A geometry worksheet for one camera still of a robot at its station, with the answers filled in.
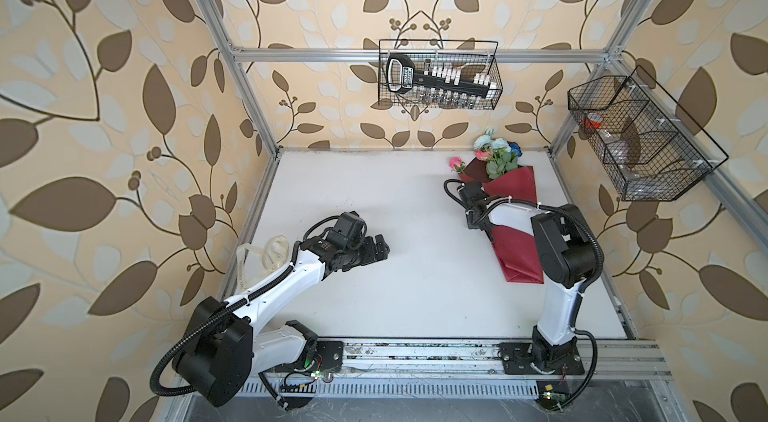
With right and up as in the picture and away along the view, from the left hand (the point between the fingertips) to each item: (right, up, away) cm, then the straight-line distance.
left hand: (380, 250), depth 83 cm
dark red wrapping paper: (+40, -1, +6) cm, 41 cm away
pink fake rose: (+38, +30, +32) cm, 58 cm away
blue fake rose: (+51, +32, +31) cm, 68 cm away
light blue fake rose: (+39, +35, +32) cm, 61 cm away
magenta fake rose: (+28, +26, +29) cm, 48 cm away
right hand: (+35, +6, +16) cm, 39 cm away
